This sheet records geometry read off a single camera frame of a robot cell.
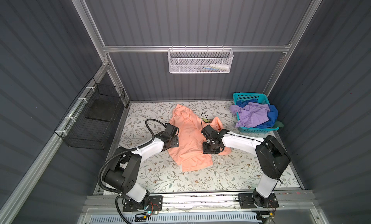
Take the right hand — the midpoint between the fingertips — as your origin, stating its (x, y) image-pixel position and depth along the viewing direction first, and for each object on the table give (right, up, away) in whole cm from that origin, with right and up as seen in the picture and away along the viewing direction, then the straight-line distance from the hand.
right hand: (206, 152), depth 90 cm
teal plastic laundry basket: (+46, +37, +21) cm, 63 cm away
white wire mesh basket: (-1, +71, +33) cm, 78 cm away
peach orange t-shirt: (-11, -1, -1) cm, 11 cm away
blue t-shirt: (+44, +24, +3) cm, 50 cm away
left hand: (-23, +7, +3) cm, 24 cm away
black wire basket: (-62, +19, -18) cm, 67 cm away
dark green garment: (+46, +18, +1) cm, 50 cm away
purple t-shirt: (+30, +24, +4) cm, 38 cm away
